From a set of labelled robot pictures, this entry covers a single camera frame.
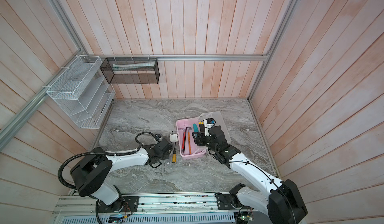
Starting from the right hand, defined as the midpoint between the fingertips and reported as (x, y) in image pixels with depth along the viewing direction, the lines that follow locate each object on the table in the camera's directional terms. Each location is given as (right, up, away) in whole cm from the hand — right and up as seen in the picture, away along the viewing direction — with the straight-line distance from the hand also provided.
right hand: (195, 133), depth 81 cm
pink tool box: (-5, -11, +12) cm, 17 cm away
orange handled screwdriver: (-13, -15, +8) cm, 21 cm away
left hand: (-19, -15, +9) cm, 26 cm away
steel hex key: (-7, -7, +14) cm, 17 cm away
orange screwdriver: (-3, -9, +13) cm, 16 cm away
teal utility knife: (+1, +1, +12) cm, 12 cm away
